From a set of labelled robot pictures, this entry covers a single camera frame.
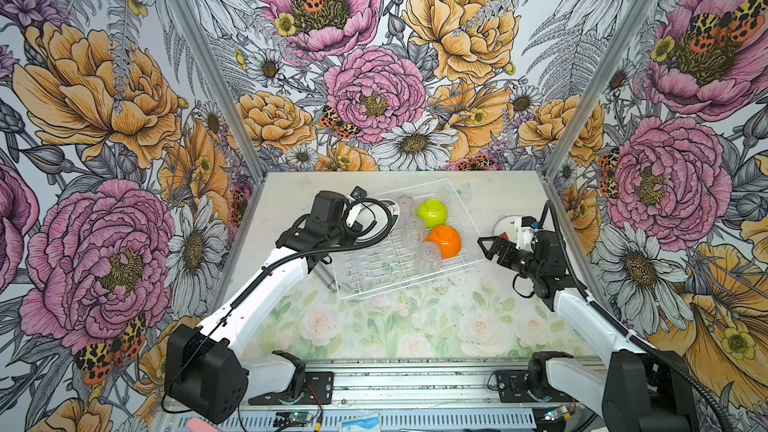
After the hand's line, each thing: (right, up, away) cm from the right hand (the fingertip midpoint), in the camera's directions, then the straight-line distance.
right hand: (489, 252), depth 86 cm
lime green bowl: (-14, +11, +16) cm, 24 cm away
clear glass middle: (-21, +4, +6) cm, 22 cm away
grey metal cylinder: (-47, -8, +5) cm, 48 cm away
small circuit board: (-51, -36, -15) cm, 64 cm away
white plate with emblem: (-31, +10, -20) cm, 38 cm away
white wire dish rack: (-30, -6, +8) cm, 31 cm away
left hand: (-40, +7, -4) cm, 40 cm away
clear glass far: (-23, +13, +13) cm, 30 cm away
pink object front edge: (-72, -37, -16) cm, 83 cm away
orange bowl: (-10, +3, +8) cm, 13 cm away
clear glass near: (-17, -2, +1) cm, 17 cm away
